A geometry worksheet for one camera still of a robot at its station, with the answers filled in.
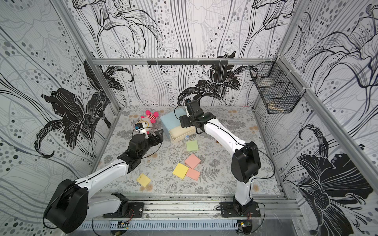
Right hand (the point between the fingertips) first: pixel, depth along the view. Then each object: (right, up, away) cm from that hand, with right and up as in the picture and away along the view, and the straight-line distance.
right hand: (189, 117), depth 88 cm
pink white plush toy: (-29, 0, +17) cm, 33 cm away
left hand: (-17, -10, -2) cm, 20 cm away
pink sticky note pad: (+2, -28, +3) cm, 28 cm away
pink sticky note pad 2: (+2, -33, -3) cm, 34 cm away
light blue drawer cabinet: (-11, -5, +1) cm, 12 cm away
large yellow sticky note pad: (-5, -32, -1) cm, 33 cm away
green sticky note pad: (+2, -19, +11) cm, 22 cm away
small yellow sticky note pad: (-27, -37, -3) cm, 46 cm away
